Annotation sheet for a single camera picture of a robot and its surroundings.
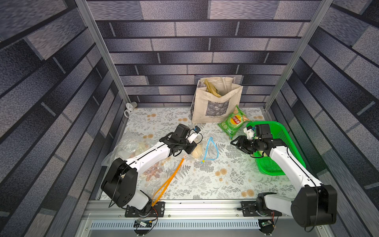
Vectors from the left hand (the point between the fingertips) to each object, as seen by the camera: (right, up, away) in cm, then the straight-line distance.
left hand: (195, 142), depth 85 cm
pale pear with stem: (+1, -5, 0) cm, 6 cm away
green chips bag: (+26, +10, +14) cm, 31 cm away
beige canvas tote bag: (+8, +21, +14) cm, 27 cm away
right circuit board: (+36, -40, -12) cm, 55 cm away
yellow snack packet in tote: (+11, +34, +11) cm, 37 cm away
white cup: (-53, +24, +33) cm, 67 cm away
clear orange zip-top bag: (-24, -21, -1) cm, 32 cm away
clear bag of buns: (+7, -6, +10) cm, 14 cm away
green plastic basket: (+59, +6, +13) cm, 60 cm away
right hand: (+22, 0, -1) cm, 22 cm away
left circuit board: (-27, -38, -14) cm, 48 cm away
